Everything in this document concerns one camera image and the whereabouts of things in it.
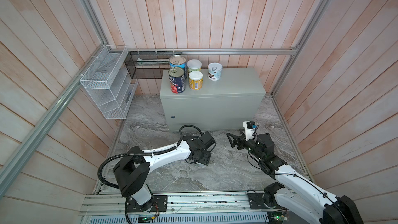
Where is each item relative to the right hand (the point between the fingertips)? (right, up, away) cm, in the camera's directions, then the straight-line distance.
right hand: (233, 131), depth 81 cm
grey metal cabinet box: (+1, +18, -4) cm, 19 cm away
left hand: (-17, -16, 0) cm, 24 cm away
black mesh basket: (-54, +43, +25) cm, 74 cm away
